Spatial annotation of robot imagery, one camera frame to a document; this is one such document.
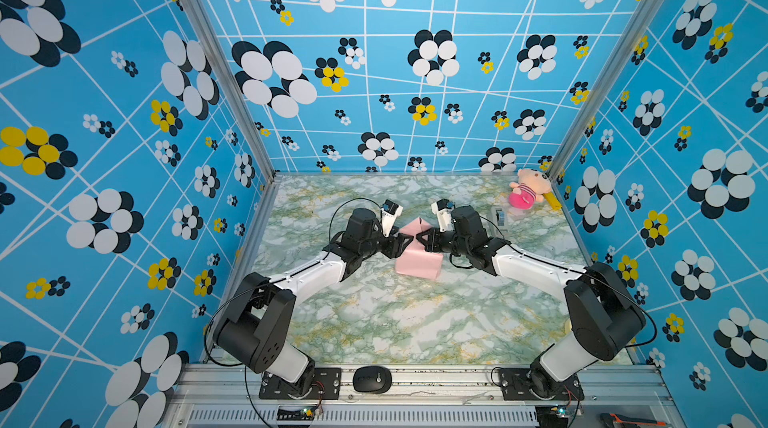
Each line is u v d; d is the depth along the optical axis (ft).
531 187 3.54
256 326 1.44
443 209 2.60
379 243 2.46
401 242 2.53
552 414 2.31
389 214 2.47
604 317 1.46
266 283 1.55
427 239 2.58
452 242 2.45
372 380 2.37
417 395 2.38
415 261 2.83
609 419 2.22
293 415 2.37
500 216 3.33
